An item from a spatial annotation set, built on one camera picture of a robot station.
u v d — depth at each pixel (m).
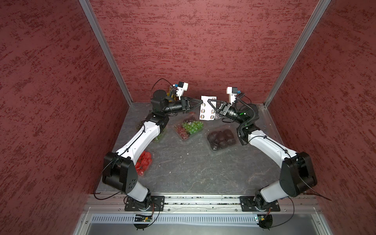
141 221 0.72
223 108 0.64
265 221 0.71
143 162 0.85
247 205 0.73
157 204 0.74
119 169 0.43
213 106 0.68
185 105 0.61
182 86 0.65
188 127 0.97
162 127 0.60
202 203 0.76
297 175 0.44
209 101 0.68
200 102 0.66
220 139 0.95
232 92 0.65
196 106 0.66
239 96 0.66
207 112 0.68
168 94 0.58
